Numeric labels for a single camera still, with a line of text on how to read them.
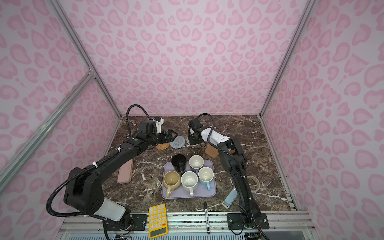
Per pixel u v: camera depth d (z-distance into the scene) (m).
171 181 0.86
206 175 0.86
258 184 0.84
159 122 0.78
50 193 0.38
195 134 0.79
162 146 1.01
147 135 0.68
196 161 0.89
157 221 0.72
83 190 0.43
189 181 0.86
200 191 0.82
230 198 0.78
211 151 0.99
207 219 0.73
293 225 0.73
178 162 0.89
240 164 0.57
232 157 0.54
